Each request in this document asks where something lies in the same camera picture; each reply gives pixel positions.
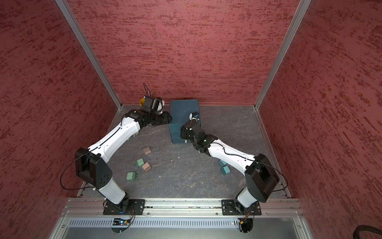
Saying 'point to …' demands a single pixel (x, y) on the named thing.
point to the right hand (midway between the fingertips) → (183, 131)
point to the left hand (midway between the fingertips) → (168, 121)
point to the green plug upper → (140, 162)
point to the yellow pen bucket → (142, 101)
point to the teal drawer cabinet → (181, 112)
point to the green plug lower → (131, 176)
